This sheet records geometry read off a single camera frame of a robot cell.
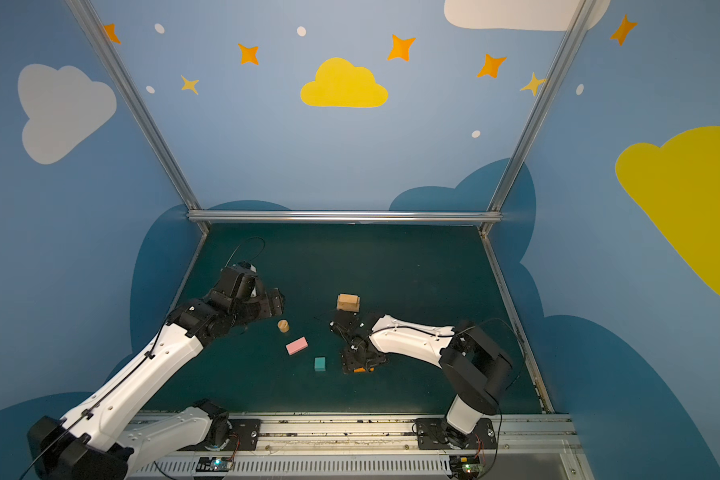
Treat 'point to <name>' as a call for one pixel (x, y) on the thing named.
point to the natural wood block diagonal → (348, 302)
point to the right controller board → (465, 467)
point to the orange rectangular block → (362, 370)
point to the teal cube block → (319, 363)
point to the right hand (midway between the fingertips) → (360, 362)
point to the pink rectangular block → (296, 345)
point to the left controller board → (214, 464)
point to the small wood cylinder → (283, 325)
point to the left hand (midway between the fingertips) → (276, 302)
